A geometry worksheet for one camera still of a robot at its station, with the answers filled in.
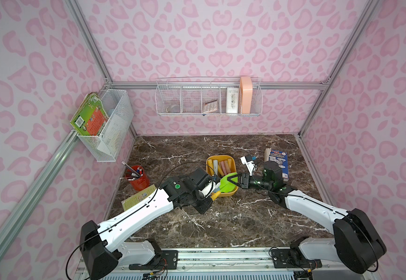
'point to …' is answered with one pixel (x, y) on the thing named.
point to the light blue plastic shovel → (215, 163)
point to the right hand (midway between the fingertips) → (228, 180)
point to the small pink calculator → (210, 105)
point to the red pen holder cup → (137, 178)
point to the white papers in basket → (112, 135)
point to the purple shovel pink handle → (223, 164)
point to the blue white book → (282, 158)
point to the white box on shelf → (232, 100)
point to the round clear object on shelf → (173, 108)
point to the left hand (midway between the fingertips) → (209, 201)
